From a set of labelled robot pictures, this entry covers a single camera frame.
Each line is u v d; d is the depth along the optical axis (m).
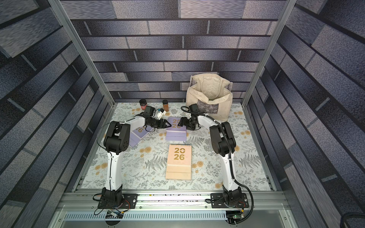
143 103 1.11
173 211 0.74
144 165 0.87
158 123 0.95
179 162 0.83
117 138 0.61
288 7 0.70
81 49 0.85
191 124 0.90
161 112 0.98
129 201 0.74
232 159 0.60
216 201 0.73
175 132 1.03
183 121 0.93
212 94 1.11
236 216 0.70
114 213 0.71
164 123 0.95
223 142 0.59
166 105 1.10
